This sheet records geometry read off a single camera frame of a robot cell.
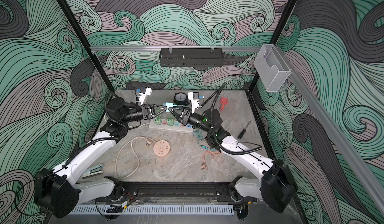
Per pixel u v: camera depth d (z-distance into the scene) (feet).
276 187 1.29
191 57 2.96
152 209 2.29
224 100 3.65
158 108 2.08
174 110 2.05
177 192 2.46
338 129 1.73
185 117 1.90
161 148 2.86
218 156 2.82
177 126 3.15
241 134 3.12
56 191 1.26
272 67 2.58
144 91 2.04
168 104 2.07
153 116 2.01
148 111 1.94
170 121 3.07
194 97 1.98
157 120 3.06
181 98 3.71
